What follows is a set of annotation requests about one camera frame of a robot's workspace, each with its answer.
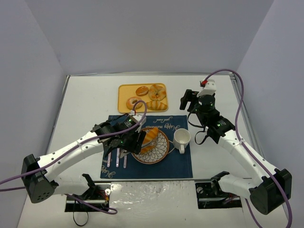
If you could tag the large orange striped croissant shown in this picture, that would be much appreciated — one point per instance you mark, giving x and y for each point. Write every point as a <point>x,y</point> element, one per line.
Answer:
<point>151,134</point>

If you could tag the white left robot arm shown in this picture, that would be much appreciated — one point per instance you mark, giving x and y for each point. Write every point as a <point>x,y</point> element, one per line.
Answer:
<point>42,177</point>

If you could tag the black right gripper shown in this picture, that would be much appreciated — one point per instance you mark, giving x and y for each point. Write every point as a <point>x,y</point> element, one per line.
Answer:
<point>190,99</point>

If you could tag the small striped croissant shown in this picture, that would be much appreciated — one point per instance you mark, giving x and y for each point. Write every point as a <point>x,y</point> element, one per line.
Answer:
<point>156,106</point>

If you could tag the blue cloth placemat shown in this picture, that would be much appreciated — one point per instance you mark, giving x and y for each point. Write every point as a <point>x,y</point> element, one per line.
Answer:
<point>173,166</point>

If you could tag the aluminium frame rail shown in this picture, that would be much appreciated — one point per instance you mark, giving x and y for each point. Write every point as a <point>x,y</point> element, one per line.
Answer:
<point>246,119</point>

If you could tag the floral patterned ceramic plate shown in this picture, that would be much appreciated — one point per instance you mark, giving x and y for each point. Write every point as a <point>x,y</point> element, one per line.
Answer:
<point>158,153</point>

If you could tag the white ceramic cup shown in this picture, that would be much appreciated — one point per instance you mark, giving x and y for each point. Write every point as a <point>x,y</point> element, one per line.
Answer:
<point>181,139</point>

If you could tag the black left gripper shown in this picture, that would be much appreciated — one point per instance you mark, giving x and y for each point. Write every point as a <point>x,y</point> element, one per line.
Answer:
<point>139,141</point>

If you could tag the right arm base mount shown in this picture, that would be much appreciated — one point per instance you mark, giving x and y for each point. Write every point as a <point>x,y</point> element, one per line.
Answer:
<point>208,199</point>

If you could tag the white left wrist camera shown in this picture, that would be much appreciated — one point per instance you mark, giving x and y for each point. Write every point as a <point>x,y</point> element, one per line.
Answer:
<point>138,117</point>

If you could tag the silver knife pink handle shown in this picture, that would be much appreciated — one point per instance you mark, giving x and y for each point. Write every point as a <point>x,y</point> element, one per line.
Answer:
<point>125,162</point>

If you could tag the round glazed bun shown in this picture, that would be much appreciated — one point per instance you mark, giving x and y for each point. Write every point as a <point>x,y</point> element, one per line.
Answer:
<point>141,91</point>

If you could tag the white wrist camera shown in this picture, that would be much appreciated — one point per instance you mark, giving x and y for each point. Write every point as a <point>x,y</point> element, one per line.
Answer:
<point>208,87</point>
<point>138,117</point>

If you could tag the curled brown croissant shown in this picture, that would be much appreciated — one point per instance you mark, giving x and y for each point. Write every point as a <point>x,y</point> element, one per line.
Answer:
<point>156,92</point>

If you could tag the silver spoon pink handle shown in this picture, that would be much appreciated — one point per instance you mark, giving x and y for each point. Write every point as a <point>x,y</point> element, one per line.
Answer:
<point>117,157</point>

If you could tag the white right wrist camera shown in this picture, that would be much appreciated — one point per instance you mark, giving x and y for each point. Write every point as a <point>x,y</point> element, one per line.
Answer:
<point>208,87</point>

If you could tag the sugared ring donut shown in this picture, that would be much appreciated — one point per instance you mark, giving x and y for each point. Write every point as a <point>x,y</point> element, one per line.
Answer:
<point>130,103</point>

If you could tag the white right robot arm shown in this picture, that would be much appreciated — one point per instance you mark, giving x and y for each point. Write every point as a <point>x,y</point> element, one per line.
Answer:
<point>268,187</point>

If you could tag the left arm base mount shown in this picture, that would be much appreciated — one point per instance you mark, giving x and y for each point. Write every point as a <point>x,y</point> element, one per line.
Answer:
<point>99,199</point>

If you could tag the silver fork pink handle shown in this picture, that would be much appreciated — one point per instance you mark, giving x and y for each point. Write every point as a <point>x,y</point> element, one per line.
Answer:
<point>108,160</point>

